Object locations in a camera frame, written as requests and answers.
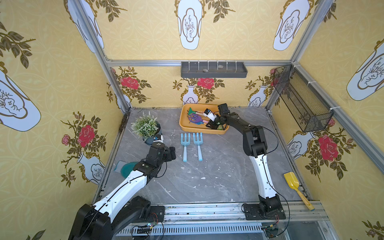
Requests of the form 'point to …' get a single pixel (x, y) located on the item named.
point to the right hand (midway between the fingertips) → (207, 122)
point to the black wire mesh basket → (312, 113)
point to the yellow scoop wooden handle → (293, 182)
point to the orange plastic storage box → (195, 128)
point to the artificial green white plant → (144, 126)
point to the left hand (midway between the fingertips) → (170, 149)
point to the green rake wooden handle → (190, 111)
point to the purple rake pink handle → (196, 118)
